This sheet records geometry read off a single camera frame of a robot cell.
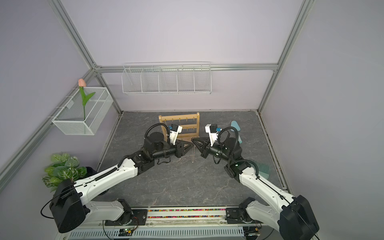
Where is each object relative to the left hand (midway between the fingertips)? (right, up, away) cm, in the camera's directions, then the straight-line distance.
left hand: (193, 146), depth 71 cm
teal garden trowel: (+30, +11, +41) cm, 52 cm away
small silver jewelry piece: (0, -2, -2) cm, 3 cm away
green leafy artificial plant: (-57, -9, -6) cm, 58 cm away
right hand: (-1, +3, -3) cm, 4 cm away
